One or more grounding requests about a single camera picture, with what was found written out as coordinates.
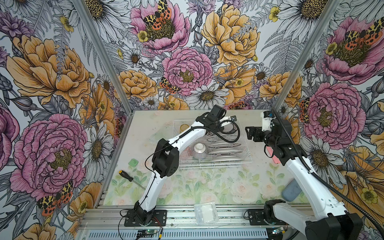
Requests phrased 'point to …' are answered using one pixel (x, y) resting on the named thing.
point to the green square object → (133, 162)
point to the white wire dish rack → (231, 128)
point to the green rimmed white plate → (218, 139)
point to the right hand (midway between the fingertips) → (253, 132)
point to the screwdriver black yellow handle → (128, 177)
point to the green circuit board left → (147, 232)
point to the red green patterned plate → (225, 152)
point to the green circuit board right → (277, 231)
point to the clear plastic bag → (206, 213)
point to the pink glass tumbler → (188, 153)
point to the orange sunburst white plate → (224, 145)
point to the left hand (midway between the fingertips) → (216, 122)
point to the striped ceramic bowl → (200, 152)
